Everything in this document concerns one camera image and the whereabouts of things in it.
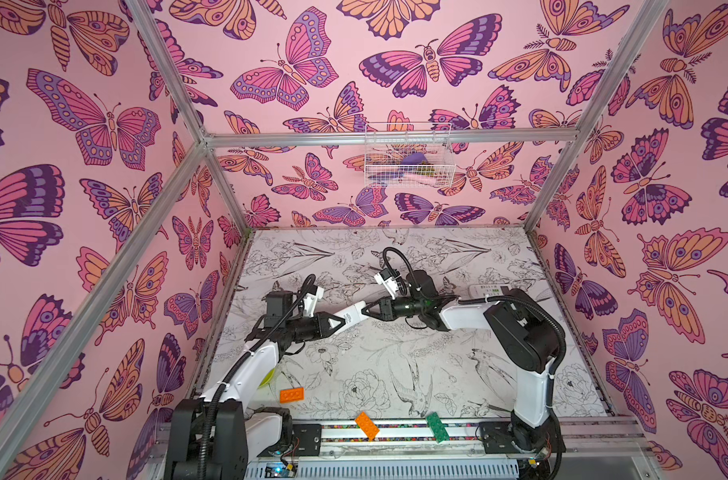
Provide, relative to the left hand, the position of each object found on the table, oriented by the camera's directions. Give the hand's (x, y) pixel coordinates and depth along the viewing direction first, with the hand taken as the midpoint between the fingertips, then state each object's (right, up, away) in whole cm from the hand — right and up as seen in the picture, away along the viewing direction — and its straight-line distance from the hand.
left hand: (344, 320), depth 82 cm
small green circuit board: (-15, -35, -9) cm, 39 cm away
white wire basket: (+13, +54, +15) cm, 58 cm away
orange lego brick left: (-14, -20, -1) cm, 24 cm away
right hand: (+5, +2, +5) cm, 7 cm away
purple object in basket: (+22, +49, +14) cm, 55 cm away
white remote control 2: (+44, +6, +18) cm, 48 cm away
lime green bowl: (-20, -15, -2) cm, 25 cm away
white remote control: (+2, +1, +2) cm, 3 cm away
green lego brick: (+24, -25, -7) cm, 36 cm away
